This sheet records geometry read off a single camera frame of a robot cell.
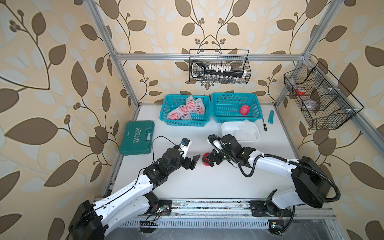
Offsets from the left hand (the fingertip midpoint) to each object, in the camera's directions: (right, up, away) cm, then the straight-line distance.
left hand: (191, 150), depth 78 cm
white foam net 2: (+37, +11, +20) cm, 43 cm away
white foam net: (+37, +5, +24) cm, 44 cm away
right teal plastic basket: (+32, +26, +42) cm, 59 cm away
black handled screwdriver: (+52, +10, +27) cm, 60 cm away
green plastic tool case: (-36, +4, +18) cm, 41 cm away
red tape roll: (+60, +32, +3) cm, 68 cm away
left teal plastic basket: (-19, +29, +38) cm, 51 cm away
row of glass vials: (+18, +40, +10) cm, 45 cm away
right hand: (+10, -4, +7) cm, 13 cm away
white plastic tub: (+27, +10, +27) cm, 40 cm away
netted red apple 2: (+5, +25, +30) cm, 40 cm away
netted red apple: (-13, +19, +27) cm, 36 cm away
